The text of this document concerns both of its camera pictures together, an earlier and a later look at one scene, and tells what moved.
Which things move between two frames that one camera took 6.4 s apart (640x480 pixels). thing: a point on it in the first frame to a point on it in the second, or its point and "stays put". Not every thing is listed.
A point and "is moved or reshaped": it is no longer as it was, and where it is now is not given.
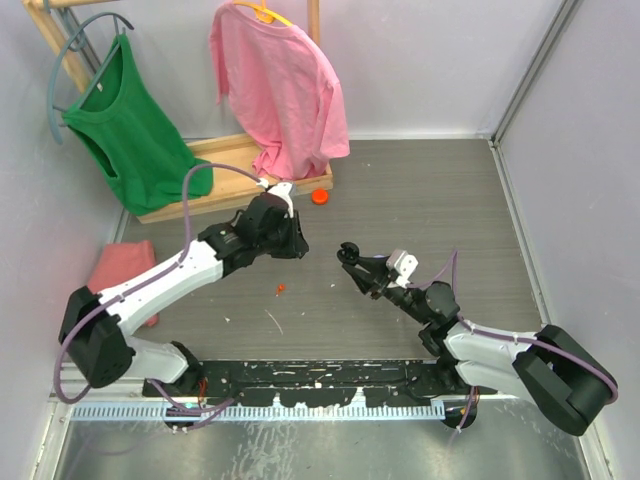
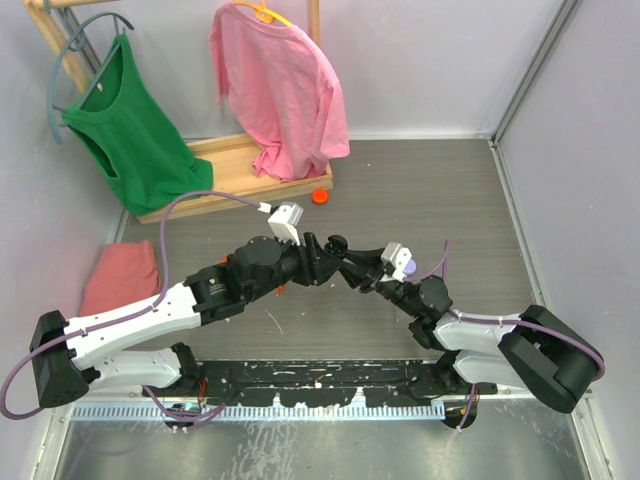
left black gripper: [296, 245] to [316, 264]
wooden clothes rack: [228, 157] stays put
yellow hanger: [262, 12] stays put
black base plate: [319, 382] stays put
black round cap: [349, 253] is moved or reshaped
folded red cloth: [117, 262] stays put
